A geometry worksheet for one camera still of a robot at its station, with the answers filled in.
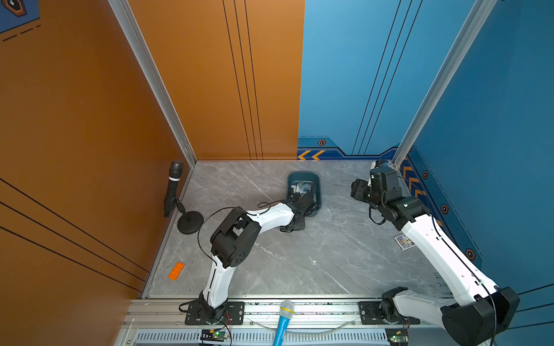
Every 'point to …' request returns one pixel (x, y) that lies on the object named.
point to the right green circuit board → (397, 336)
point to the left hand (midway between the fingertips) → (296, 222)
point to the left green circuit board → (213, 334)
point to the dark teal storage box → (315, 179)
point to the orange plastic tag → (176, 271)
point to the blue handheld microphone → (286, 312)
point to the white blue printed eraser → (304, 187)
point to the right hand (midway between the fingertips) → (358, 185)
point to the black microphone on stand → (192, 222)
